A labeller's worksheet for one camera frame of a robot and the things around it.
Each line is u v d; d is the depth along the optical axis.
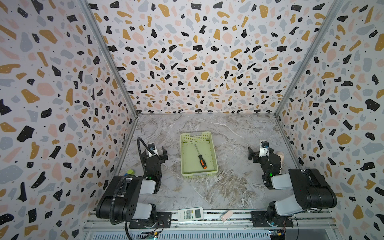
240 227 0.73
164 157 0.84
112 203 0.39
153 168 0.66
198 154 0.98
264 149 0.79
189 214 0.75
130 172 0.88
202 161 0.92
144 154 0.82
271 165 0.70
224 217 0.73
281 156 0.95
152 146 0.75
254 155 0.83
